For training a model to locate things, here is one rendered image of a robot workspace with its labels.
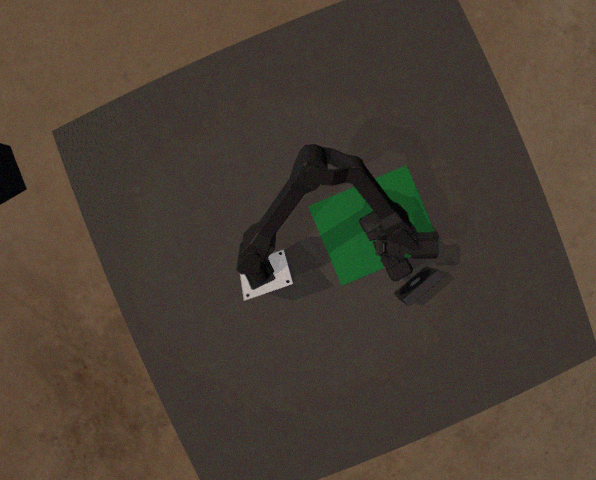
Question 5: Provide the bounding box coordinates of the green circuit board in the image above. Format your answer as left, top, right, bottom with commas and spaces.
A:
308, 165, 434, 286

